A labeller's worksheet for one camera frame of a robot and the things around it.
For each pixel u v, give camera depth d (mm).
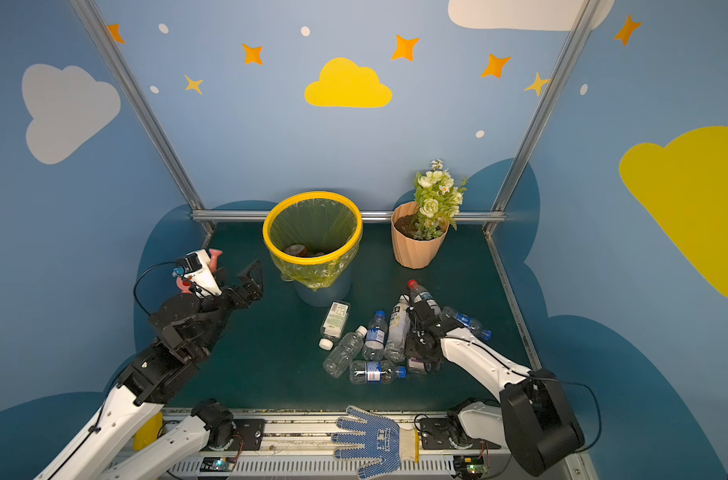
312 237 1004
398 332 864
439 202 926
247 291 579
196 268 528
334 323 907
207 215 1175
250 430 754
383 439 733
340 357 826
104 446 411
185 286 886
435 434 749
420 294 960
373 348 864
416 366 820
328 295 957
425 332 654
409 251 999
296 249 913
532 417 415
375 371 800
